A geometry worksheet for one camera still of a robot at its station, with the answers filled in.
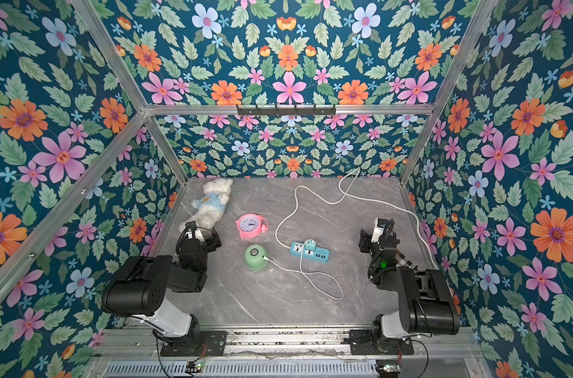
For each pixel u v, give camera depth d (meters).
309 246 0.89
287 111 0.93
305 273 0.84
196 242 0.78
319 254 0.91
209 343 0.74
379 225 0.80
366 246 0.83
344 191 1.14
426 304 0.44
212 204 1.00
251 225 1.00
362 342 0.73
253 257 0.82
